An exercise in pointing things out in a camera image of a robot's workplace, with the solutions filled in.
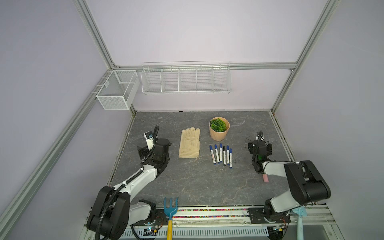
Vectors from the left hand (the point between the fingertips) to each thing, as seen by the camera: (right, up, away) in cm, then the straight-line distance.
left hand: (147, 144), depth 84 cm
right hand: (+69, -1, +9) cm, 70 cm away
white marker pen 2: (+41, -8, +12) cm, 43 cm away
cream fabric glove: (+23, -2, +18) cm, 29 cm away
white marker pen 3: (+43, -7, +13) cm, 46 cm away
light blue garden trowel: (+80, -32, -10) cm, 87 cm away
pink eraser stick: (+67, -19, +1) cm, 70 cm away
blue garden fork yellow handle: (+14, -33, -8) cm, 37 cm away
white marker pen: (+38, -8, +12) cm, 41 cm away
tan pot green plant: (+42, +10, +13) cm, 45 cm away
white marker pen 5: (+49, -10, +10) cm, 51 cm away
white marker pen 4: (+45, -11, +10) cm, 48 cm away
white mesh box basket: (-25, +35, +15) cm, 46 cm away
